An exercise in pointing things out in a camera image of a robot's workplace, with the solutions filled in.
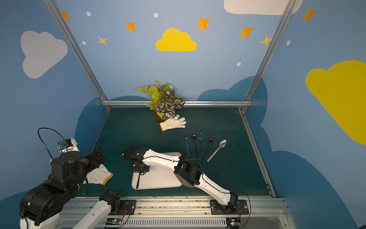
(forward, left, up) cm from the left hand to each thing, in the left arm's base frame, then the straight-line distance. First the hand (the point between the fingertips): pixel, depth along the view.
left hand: (91, 150), depth 60 cm
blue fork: (+28, -52, -32) cm, 67 cm away
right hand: (+3, -12, -31) cm, 33 cm away
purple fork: (-3, -13, -32) cm, 35 cm away
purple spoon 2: (+25, -59, -32) cm, 72 cm away
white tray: (-1, -24, -32) cm, 39 cm away
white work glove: (+42, -30, -32) cm, 61 cm away
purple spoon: (+28, -47, -31) cm, 63 cm away
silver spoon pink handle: (+23, -67, -31) cm, 78 cm away
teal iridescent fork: (+29, -41, -33) cm, 60 cm away
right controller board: (-22, -67, -33) cm, 78 cm away
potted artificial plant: (+38, -26, -7) cm, 46 cm away
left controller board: (-23, -4, -34) cm, 41 cm away
